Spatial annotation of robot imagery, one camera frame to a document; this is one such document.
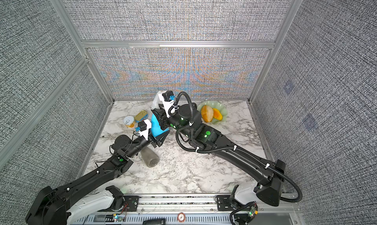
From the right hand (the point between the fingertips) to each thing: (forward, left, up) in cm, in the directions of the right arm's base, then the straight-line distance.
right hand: (154, 105), depth 58 cm
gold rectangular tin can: (+25, +20, -41) cm, 52 cm away
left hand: (0, -3, -13) cm, 14 cm away
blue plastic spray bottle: (-5, 0, -9) cm, 10 cm away
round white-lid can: (+19, +27, -39) cm, 51 cm away
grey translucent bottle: (-8, +7, -36) cm, 38 cm away
